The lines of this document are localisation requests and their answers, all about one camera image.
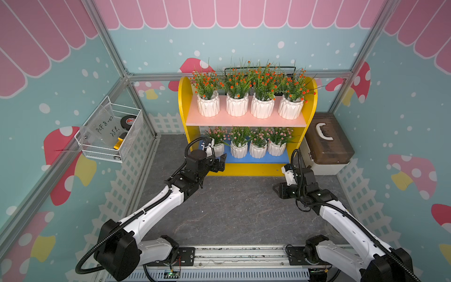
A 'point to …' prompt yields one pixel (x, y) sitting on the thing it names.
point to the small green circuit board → (173, 275)
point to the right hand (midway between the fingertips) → (276, 186)
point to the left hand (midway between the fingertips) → (216, 155)
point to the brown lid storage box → (325, 148)
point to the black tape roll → (127, 121)
